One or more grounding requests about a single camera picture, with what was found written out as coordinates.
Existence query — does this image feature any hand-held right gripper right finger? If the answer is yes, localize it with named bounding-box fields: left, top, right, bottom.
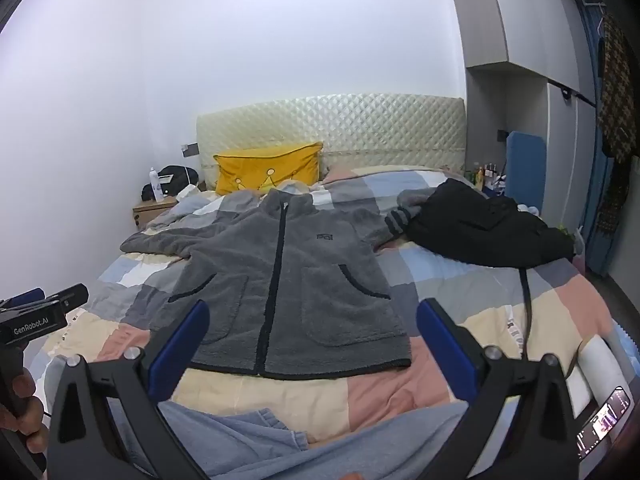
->
left=415, top=298, right=583, bottom=480

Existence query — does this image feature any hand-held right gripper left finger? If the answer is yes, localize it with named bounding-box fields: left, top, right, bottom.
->
left=47, top=299, right=211, bottom=480

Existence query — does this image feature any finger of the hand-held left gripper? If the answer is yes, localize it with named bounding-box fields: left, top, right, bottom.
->
left=45, top=283, right=90, bottom=318
left=4, top=287, right=47, bottom=307

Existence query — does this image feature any grey fleece jacket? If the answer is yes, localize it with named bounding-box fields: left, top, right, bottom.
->
left=120, top=187, right=413, bottom=380

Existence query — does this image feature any person's left hand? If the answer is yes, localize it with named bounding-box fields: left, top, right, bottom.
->
left=0, top=367, right=51, bottom=461

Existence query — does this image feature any patchwork checked blanket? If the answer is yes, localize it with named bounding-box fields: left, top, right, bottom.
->
left=42, top=165, right=618, bottom=461

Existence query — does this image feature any wooden nightstand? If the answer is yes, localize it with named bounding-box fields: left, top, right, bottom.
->
left=132, top=195, right=181, bottom=231

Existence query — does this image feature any black jacket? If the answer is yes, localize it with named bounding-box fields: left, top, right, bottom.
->
left=400, top=178, right=576, bottom=268

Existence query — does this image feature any grey striped garment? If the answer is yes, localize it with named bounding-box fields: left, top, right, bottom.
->
left=384, top=190, right=441, bottom=246

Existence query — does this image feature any person's blue-grey clothing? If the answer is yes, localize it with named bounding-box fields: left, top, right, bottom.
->
left=107, top=400, right=471, bottom=480

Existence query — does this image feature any white flat object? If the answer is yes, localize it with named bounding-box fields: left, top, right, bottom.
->
left=567, top=335, right=626, bottom=416

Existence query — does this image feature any black bag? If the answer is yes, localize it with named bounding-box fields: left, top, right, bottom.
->
left=141, top=165, right=200, bottom=201

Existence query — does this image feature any cluster of small bottles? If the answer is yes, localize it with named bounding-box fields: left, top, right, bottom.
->
left=465, top=161, right=508, bottom=196

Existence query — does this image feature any smartphone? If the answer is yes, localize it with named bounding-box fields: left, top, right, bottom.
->
left=575, top=386, right=632, bottom=461

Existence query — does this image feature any blue padded board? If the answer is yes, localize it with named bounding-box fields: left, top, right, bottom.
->
left=505, top=131, right=548, bottom=216

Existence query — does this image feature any yellow pillow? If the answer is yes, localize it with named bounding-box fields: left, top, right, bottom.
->
left=214, top=141, right=324, bottom=196

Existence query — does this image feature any cream quilted headboard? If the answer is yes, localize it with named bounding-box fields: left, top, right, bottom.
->
left=196, top=93, right=467, bottom=191

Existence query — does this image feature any patterned hanging garment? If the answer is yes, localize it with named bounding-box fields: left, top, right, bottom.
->
left=597, top=12, right=638, bottom=236

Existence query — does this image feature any grey wardrobe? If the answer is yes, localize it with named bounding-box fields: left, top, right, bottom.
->
left=445, top=0, right=601, bottom=281

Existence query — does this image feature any black strap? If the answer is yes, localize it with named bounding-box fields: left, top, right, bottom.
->
left=517, top=266, right=532, bottom=361

